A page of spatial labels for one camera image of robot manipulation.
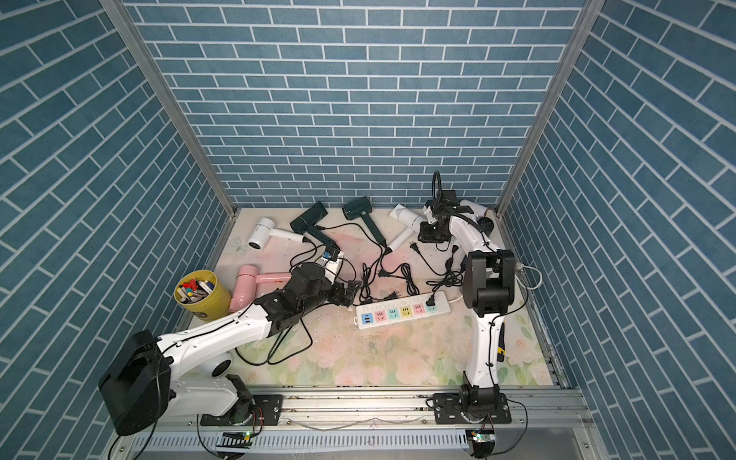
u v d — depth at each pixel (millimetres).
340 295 727
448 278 990
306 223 1098
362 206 1158
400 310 892
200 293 852
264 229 1079
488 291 576
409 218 1146
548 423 719
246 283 932
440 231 866
